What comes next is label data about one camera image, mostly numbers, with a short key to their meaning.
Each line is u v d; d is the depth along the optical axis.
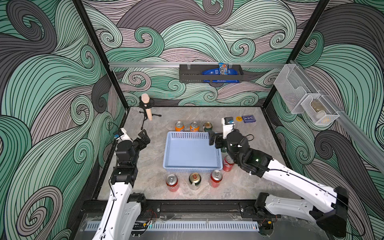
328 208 0.38
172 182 0.72
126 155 0.54
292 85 0.78
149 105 0.92
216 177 0.74
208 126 0.95
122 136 0.63
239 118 1.14
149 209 0.72
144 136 0.69
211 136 0.62
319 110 0.65
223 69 0.90
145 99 0.88
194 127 0.96
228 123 0.58
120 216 0.46
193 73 0.95
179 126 0.96
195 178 0.73
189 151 0.93
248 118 1.10
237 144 0.48
